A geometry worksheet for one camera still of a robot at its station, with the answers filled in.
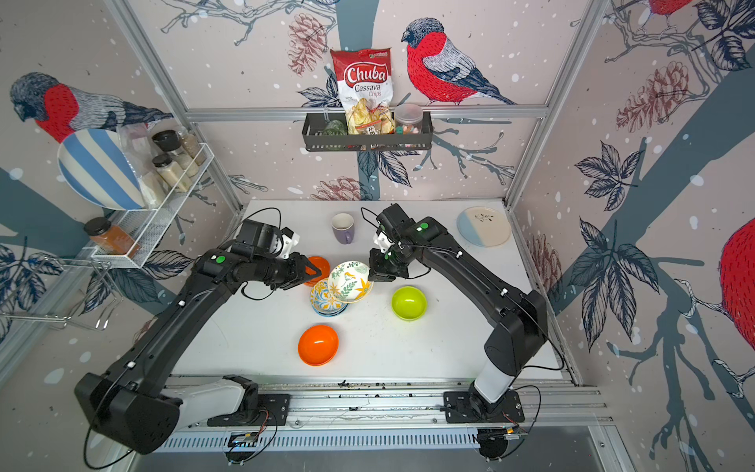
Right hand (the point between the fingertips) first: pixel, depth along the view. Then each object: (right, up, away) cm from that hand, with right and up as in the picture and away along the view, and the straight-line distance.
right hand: (368, 275), depth 76 cm
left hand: (-12, +2, -3) cm, 12 cm away
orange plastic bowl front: (-15, -21, +6) cm, 27 cm away
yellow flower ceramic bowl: (-6, -3, +4) cm, 7 cm away
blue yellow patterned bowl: (-15, -11, +14) cm, 23 cm away
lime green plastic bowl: (+12, -11, +14) cm, 21 cm away
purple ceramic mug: (-11, +12, +26) cm, 31 cm away
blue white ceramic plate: (+43, +13, +36) cm, 58 cm away
